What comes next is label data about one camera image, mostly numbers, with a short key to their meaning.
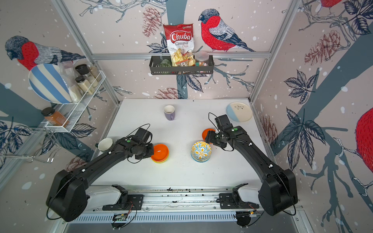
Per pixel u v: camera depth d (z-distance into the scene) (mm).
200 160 815
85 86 766
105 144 872
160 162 848
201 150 876
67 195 399
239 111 1141
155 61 925
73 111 675
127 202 699
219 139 674
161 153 856
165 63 919
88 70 820
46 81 661
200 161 816
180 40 796
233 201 725
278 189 390
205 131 957
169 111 1018
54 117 614
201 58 815
